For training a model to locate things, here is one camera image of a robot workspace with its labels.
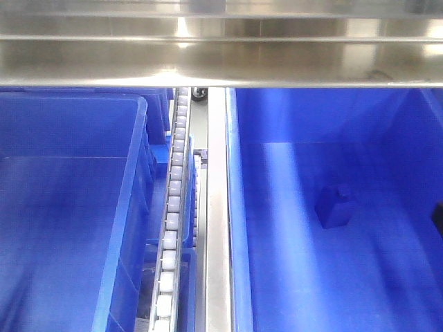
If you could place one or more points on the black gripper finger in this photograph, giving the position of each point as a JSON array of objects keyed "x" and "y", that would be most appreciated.
[{"x": 439, "y": 221}]

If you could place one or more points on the blue block with knob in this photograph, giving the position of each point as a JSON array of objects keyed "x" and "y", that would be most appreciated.
[{"x": 334, "y": 211}]

